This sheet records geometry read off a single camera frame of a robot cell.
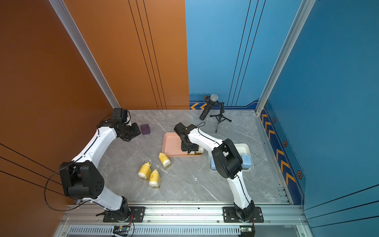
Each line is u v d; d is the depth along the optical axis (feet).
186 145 2.62
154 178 2.55
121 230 2.37
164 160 2.78
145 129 3.39
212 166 2.73
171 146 3.44
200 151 2.91
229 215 2.38
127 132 2.38
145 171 2.66
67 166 1.42
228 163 1.74
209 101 3.08
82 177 1.43
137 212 2.44
